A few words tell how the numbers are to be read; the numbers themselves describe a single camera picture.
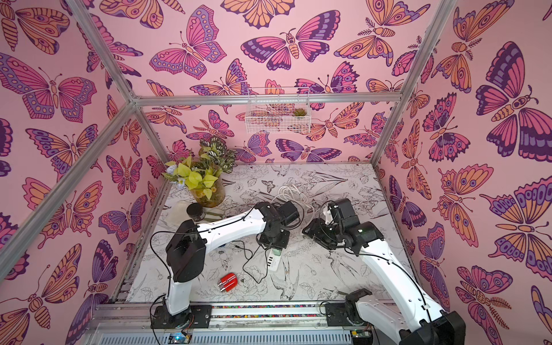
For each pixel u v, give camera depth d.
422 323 0.38
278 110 0.95
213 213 1.00
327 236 0.66
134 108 0.94
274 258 0.85
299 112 0.92
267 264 0.82
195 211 0.97
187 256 0.47
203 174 0.89
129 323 0.73
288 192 1.08
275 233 0.71
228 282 0.79
